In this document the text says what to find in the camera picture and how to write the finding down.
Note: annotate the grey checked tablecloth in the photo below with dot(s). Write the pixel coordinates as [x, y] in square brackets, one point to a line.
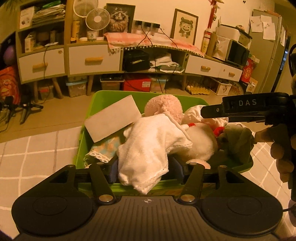
[27, 161]

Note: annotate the pink table runner cloth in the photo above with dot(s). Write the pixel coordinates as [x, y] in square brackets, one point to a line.
[131, 41]

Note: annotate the wooden sideboard with white drawers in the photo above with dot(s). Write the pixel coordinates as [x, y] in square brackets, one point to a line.
[90, 58]

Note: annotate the egg carton on floor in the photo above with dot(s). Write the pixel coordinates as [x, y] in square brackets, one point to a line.
[197, 90]

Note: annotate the purple ball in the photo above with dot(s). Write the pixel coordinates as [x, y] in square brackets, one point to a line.
[10, 55]

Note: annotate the red santa plush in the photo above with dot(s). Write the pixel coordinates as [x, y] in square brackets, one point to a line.
[217, 132]

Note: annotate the grey refrigerator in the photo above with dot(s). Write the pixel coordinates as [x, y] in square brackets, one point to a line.
[269, 36]

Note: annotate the green plastic bin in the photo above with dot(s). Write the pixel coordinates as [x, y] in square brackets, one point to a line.
[105, 98]

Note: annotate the small white desk fan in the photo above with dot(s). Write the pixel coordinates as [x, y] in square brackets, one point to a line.
[96, 20]

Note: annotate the red storage box under sideboard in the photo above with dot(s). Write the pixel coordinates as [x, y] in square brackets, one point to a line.
[142, 85]

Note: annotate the large white fan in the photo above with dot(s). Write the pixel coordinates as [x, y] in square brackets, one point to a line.
[81, 8]

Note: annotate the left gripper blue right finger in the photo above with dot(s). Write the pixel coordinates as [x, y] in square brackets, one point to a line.
[177, 170]

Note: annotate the pink fluffy sock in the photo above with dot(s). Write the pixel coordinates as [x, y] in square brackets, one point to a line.
[165, 103]

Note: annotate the grey sock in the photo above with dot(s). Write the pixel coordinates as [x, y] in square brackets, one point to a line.
[237, 143]

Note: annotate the white foam sponge block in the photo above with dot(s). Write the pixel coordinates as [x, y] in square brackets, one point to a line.
[112, 118]

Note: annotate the orange snack bag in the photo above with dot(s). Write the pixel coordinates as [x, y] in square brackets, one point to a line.
[10, 84]

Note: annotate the white blue patterned cloth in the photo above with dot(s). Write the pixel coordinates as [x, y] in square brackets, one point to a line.
[103, 151]

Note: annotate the white towel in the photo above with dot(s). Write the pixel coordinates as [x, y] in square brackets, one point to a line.
[143, 158]

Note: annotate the black tripod on floor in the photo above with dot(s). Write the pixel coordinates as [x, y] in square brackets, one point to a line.
[11, 108]

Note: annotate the microwave oven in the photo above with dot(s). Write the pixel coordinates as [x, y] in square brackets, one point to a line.
[231, 51]

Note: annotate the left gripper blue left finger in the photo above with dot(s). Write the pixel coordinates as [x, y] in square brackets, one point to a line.
[113, 171]

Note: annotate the framed cat picture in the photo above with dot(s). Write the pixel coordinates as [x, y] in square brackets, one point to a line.
[121, 17]

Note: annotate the black box on shelf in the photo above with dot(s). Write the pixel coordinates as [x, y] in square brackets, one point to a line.
[135, 60]

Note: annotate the framed cartoon girl picture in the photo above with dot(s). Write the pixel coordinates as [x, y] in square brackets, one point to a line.
[184, 26]

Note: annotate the white plush bunny toy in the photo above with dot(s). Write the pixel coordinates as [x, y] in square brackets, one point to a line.
[204, 141]

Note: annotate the person right hand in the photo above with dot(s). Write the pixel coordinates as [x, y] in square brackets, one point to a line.
[281, 143]

